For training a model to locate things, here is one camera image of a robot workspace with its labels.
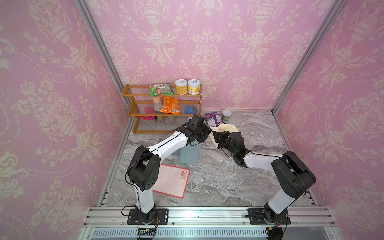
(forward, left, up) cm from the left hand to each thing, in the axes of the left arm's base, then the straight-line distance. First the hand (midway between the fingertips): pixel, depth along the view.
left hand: (213, 131), depth 88 cm
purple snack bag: (+22, -3, -13) cm, 26 cm away
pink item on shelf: (+20, +42, -3) cm, 47 cm away
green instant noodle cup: (+23, -12, -11) cm, 28 cm away
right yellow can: (+20, +12, +17) cm, 29 cm away
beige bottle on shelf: (+18, +35, +5) cm, 39 cm away
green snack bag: (+18, +34, +16) cm, 42 cm away
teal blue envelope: (-6, +14, -17) cm, 23 cm away
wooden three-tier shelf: (+35, +52, -6) cm, 63 cm away
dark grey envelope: (-15, +20, +1) cm, 25 cm away
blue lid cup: (+22, +14, -4) cm, 27 cm away
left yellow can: (+20, +19, +17) cm, 32 cm away
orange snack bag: (+20, +27, +2) cm, 34 cm away
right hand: (0, +1, +2) cm, 2 cm away
